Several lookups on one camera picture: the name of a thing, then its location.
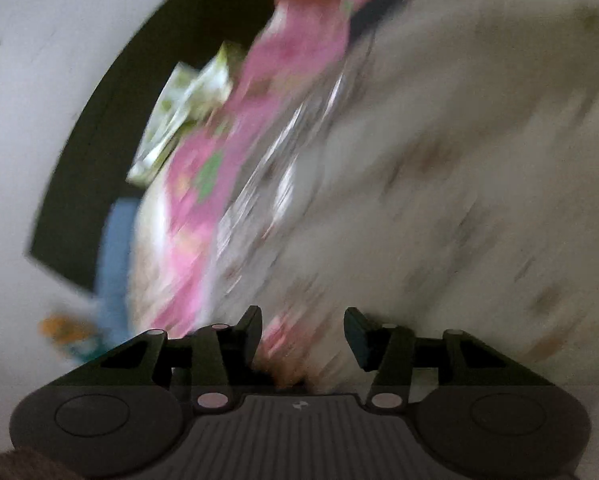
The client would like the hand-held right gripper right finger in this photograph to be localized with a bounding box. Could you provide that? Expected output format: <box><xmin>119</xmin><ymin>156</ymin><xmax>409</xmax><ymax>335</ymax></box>
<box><xmin>344</xmin><ymin>308</ymin><xmax>530</xmax><ymax>411</ymax></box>

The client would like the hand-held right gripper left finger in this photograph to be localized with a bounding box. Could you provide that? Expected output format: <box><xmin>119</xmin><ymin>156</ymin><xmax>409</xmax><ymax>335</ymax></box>
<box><xmin>86</xmin><ymin>306</ymin><xmax>264</xmax><ymax>411</ymax></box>

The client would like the blue cloth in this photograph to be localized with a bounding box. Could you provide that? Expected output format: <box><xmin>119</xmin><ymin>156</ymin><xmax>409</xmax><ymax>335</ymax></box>
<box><xmin>95</xmin><ymin>197</ymin><xmax>141</xmax><ymax>348</ymax></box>

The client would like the orange object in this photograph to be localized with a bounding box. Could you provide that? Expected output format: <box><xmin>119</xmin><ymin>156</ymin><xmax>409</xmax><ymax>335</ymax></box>
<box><xmin>38</xmin><ymin>312</ymin><xmax>97</xmax><ymax>361</ymax></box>

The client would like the white floral blanket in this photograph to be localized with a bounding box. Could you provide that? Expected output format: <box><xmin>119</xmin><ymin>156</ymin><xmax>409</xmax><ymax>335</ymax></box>
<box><xmin>199</xmin><ymin>0</ymin><xmax>599</xmax><ymax>396</ymax></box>

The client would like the green and white patterned cloth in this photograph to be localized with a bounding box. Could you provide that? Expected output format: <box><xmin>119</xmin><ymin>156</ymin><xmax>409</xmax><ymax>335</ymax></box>
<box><xmin>126</xmin><ymin>42</ymin><xmax>235</xmax><ymax>186</ymax></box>

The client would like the dark bed headboard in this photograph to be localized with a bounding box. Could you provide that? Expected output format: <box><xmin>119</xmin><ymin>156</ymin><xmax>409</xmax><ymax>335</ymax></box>
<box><xmin>26</xmin><ymin>0</ymin><xmax>300</xmax><ymax>293</ymax></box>

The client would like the brown fuzzy sleeve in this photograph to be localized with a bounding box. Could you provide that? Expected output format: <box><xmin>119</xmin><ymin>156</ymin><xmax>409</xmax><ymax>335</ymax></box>
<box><xmin>0</xmin><ymin>447</ymin><xmax>75</xmax><ymax>480</ymax></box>

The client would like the pink floral bed sheet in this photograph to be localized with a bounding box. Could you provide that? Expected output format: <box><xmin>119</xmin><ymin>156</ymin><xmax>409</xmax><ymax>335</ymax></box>
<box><xmin>129</xmin><ymin>0</ymin><xmax>375</xmax><ymax>346</ymax></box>

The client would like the flat black object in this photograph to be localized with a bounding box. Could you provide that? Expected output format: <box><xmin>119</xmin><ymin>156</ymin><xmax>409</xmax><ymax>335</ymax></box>
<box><xmin>349</xmin><ymin>0</ymin><xmax>413</xmax><ymax>36</ymax></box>

